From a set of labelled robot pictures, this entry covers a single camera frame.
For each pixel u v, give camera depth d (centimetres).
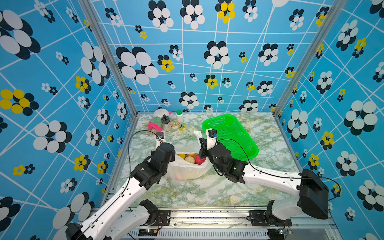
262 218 72
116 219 43
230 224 72
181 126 111
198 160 87
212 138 62
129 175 49
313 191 41
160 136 62
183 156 91
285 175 47
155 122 105
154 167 53
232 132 108
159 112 112
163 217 73
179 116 109
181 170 81
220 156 54
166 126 108
